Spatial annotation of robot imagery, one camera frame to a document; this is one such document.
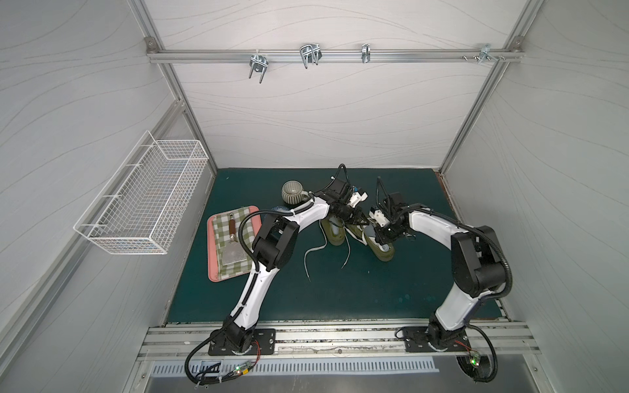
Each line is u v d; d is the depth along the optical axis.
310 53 0.77
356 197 0.91
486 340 0.71
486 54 0.77
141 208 0.69
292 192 1.10
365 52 0.78
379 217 0.88
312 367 0.70
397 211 0.76
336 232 0.95
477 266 0.48
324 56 0.78
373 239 0.91
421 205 0.70
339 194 0.82
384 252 0.88
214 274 0.87
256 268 0.60
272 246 0.59
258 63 0.79
